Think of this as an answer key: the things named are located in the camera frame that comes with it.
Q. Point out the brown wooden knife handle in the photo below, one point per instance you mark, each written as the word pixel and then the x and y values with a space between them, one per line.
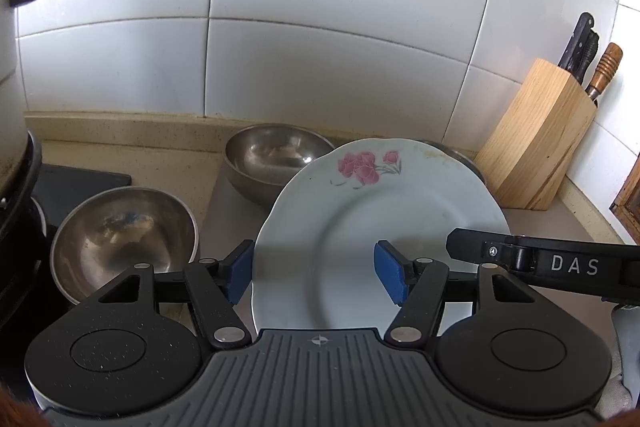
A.
pixel 605 71

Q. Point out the wooden window frame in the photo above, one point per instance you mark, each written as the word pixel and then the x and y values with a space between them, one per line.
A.
pixel 626 205

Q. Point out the black gas stove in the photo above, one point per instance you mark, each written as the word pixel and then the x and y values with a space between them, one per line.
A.
pixel 33 206

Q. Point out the small white floral plate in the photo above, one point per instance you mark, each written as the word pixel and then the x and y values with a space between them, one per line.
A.
pixel 314 255

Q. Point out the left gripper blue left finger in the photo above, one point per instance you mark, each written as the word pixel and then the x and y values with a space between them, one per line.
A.
pixel 237 271

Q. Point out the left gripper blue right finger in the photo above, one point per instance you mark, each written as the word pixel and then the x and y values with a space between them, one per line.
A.
pixel 395 272

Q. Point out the wooden knife block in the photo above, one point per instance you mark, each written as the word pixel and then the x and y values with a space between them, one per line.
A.
pixel 525 159

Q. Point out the steel bowl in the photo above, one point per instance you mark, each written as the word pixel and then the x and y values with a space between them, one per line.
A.
pixel 260 160
pixel 465 160
pixel 116 229

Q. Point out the black knife handle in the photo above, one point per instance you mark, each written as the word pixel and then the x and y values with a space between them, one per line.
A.
pixel 578 40
pixel 589 52

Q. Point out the steel bowl by knife block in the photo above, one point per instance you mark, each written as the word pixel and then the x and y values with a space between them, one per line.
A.
pixel 465 160

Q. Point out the aluminium pressure cooker pot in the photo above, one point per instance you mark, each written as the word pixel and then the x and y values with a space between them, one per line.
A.
pixel 13 127

